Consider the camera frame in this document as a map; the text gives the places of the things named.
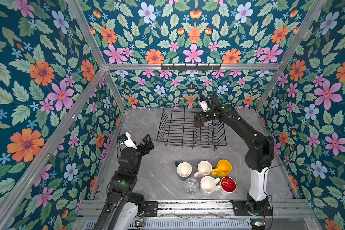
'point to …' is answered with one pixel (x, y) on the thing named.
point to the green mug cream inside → (184, 169)
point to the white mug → (208, 184)
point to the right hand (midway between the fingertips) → (201, 114)
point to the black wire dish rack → (179, 129)
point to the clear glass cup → (191, 186)
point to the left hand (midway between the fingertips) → (145, 134)
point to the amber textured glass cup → (198, 125)
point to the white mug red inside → (227, 185)
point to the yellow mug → (224, 167)
